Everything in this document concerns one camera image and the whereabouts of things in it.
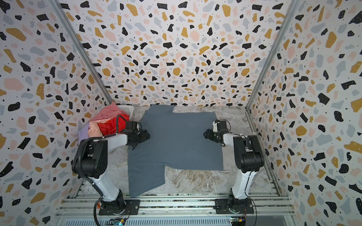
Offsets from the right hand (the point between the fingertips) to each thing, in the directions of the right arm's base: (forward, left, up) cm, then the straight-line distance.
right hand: (206, 131), depth 101 cm
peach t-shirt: (-11, +68, +15) cm, 71 cm away
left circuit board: (-53, +47, -3) cm, 71 cm away
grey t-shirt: (-8, +21, +2) cm, 23 cm away
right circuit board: (-52, -14, -5) cm, 54 cm away
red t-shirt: (-5, +64, +10) cm, 65 cm away
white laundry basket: (+17, +60, +4) cm, 62 cm away
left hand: (-4, +43, +1) cm, 43 cm away
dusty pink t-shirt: (+12, +71, +7) cm, 73 cm away
